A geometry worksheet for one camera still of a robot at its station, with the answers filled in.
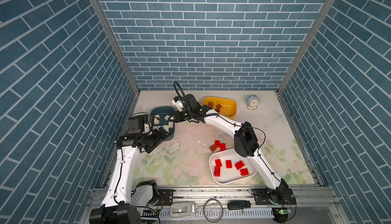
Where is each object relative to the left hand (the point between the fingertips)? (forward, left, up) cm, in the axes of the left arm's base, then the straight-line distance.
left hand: (167, 137), depth 78 cm
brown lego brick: (0, -25, -14) cm, 28 cm away
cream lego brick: (+21, +13, -15) cm, 29 cm away
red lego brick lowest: (+2, -31, -15) cm, 34 cm away
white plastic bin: (-14, -33, -15) cm, 39 cm away
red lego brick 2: (-8, -27, -15) cm, 32 cm away
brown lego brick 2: (+33, -25, -12) cm, 43 cm away
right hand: (+13, 0, -2) cm, 13 cm away
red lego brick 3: (-10, -39, -13) cm, 42 cm away
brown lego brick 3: (+33, -30, -14) cm, 47 cm away
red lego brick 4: (+4, -28, -14) cm, 31 cm away
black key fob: (-28, -34, -11) cm, 45 cm away
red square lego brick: (-9, -33, -14) cm, 37 cm away
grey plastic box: (-30, -10, -12) cm, 33 cm away
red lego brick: (-13, -26, -14) cm, 32 cm away
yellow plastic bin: (+34, -38, -14) cm, 53 cm away
